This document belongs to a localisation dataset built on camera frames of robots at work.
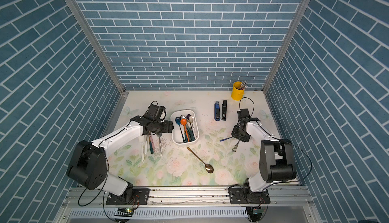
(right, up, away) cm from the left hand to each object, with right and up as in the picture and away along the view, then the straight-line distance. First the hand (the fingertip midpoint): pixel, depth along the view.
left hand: (172, 127), depth 89 cm
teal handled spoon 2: (+8, -2, +8) cm, 11 cm away
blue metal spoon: (+1, +3, +12) cm, 13 cm away
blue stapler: (+29, +9, +19) cm, 36 cm away
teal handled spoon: (+11, -6, +5) cm, 13 cm away
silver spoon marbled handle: (+4, +5, +13) cm, 15 cm away
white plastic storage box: (+2, -7, +5) cm, 9 cm away
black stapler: (+34, +9, +19) cm, 40 cm away
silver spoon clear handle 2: (-10, -5, +6) cm, 13 cm away
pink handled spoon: (-14, -7, +5) cm, 16 cm away
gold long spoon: (+22, -21, -6) cm, 31 cm away
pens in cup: (+46, +26, +13) cm, 55 cm away
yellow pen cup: (+44, +22, +23) cm, 54 cm away
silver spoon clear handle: (+37, -14, +2) cm, 40 cm away
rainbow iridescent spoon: (+33, -8, +5) cm, 35 cm away
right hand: (+40, -6, +4) cm, 41 cm away
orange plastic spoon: (+6, +2, +10) cm, 12 cm away
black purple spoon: (+8, +6, +14) cm, 17 cm away
